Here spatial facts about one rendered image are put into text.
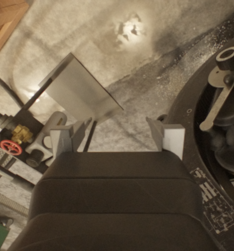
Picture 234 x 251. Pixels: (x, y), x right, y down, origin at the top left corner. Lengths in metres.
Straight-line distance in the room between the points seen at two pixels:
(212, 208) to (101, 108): 0.87
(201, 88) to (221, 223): 0.31
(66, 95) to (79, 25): 0.39
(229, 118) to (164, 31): 0.57
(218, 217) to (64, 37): 0.88
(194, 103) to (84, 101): 0.73
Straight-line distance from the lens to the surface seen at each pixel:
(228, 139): 0.39
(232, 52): 0.47
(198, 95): 0.48
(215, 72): 0.51
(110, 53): 0.91
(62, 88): 1.06
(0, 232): 3.28
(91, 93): 1.02
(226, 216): 0.29
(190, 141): 0.38
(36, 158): 0.69
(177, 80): 0.96
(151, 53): 0.90
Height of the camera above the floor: 0.85
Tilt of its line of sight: 49 degrees down
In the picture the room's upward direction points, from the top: 169 degrees counter-clockwise
